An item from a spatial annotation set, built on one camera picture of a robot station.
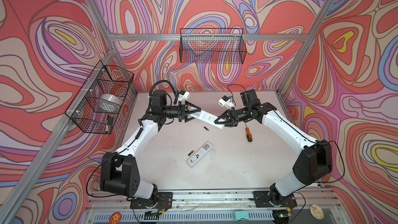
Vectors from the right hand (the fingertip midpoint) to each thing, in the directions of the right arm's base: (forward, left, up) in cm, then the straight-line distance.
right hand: (218, 127), depth 69 cm
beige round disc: (-31, -45, -27) cm, 61 cm away
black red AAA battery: (+15, +4, -26) cm, 31 cm away
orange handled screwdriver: (+9, -22, -25) cm, 35 cm away
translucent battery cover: (-1, +1, -27) cm, 27 cm away
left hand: (+5, +9, +4) cm, 10 cm away
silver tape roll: (+11, +50, +7) cm, 51 cm away
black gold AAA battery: (0, +13, -26) cm, 29 cm away
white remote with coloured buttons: (+3, +5, +2) cm, 6 cm away
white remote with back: (-1, +8, -26) cm, 28 cm away
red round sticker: (-30, +48, -26) cm, 62 cm away
